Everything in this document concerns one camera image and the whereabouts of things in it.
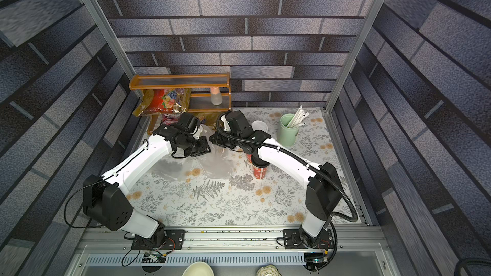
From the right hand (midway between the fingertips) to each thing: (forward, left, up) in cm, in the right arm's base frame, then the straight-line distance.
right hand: (206, 138), depth 76 cm
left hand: (0, 0, -8) cm, 8 cm away
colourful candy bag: (+28, +30, -20) cm, 45 cm away
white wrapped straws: (+19, -41, -8) cm, 46 cm away
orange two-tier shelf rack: (+31, +4, -2) cm, 31 cm away
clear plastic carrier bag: (-3, -4, -16) cm, 17 cm away
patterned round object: (-41, -25, -24) cm, 54 cm away
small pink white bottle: (+31, +1, -6) cm, 32 cm away
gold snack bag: (+27, +6, -18) cm, 33 cm away
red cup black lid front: (-8, -22, -9) cm, 25 cm away
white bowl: (-41, 0, -21) cm, 46 cm away
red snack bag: (+26, +24, -3) cm, 35 cm away
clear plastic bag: (-2, +23, -25) cm, 34 cm away
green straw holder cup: (+14, -37, -17) cm, 42 cm away
